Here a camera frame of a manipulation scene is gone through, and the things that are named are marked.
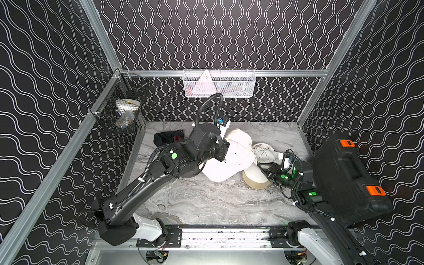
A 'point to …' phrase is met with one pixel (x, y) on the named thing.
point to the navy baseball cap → (164, 138)
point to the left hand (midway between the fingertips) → (226, 137)
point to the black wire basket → (118, 107)
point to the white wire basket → (230, 83)
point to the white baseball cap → (254, 177)
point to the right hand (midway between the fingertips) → (259, 166)
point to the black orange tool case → (344, 184)
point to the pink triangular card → (205, 85)
